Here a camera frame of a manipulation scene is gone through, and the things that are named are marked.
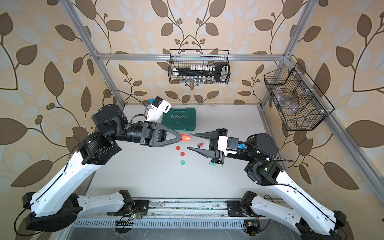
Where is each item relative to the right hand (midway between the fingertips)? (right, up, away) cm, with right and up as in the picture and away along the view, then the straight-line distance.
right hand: (189, 137), depth 43 cm
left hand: (-4, 0, -4) cm, 5 cm away
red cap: (-10, -14, +53) cm, 55 cm away
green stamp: (+11, -22, +45) cm, 51 cm away
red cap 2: (-7, -17, +50) cm, 53 cm away
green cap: (-7, -22, +47) cm, 52 cm away
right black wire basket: (+54, +12, +30) cm, 63 cm away
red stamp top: (+5, -12, +53) cm, 54 cm away
